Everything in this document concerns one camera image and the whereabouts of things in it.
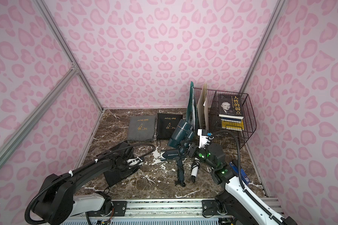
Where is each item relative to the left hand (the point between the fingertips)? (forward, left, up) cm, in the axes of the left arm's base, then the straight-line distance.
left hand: (129, 167), depth 86 cm
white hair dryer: (0, -40, +3) cm, 40 cm away
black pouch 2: (-4, -2, +15) cm, 15 cm away
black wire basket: (+33, -58, +5) cm, 67 cm away
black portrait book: (+32, -65, +21) cm, 75 cm away
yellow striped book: (+26, -67, +10) cm, 73 cm away
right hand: (+4, -32, +23) cm, 39 cm away
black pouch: (+35, -22, -2) cm, 42 cm away
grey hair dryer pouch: (+31, -3, -1) cm, 31 cm away
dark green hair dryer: (+6, -32, +26) cm, 41 cm away
